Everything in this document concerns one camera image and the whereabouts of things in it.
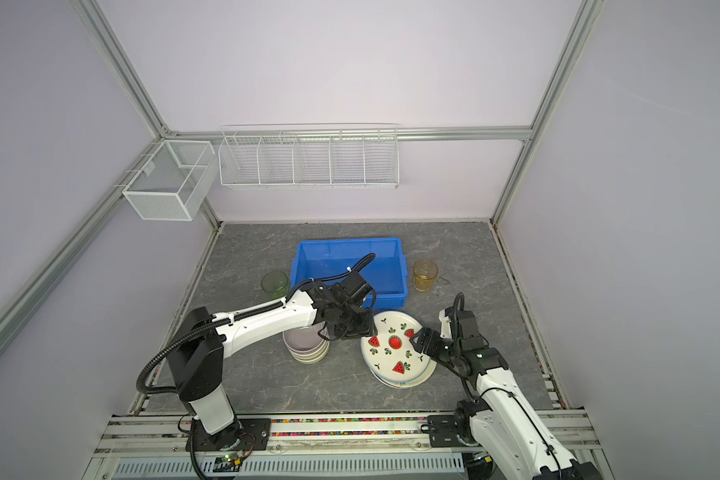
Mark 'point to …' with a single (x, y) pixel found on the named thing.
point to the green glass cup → (276, 284)
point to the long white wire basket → (309, 156)
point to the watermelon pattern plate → (390, 354)
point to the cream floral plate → (400, 385)
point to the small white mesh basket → (173, 181)
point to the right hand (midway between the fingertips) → (421, 345)
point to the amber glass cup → (424, 273)
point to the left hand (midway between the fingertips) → (373, 339)
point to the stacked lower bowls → (312, 356)
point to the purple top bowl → (305, 339)
